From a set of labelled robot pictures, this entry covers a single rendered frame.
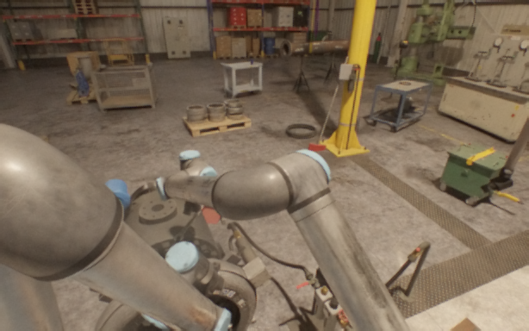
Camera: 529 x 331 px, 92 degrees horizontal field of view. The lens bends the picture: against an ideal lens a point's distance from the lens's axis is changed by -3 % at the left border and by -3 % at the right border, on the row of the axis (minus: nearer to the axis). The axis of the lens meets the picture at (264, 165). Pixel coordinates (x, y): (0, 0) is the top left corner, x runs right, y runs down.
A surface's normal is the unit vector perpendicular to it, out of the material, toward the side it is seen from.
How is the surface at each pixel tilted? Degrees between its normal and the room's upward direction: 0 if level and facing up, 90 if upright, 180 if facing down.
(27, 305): 91
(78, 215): 65
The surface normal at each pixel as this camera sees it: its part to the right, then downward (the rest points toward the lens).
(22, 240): 0.35, 0.28
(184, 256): -0.13, -0.68
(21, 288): 0.94, 0.18
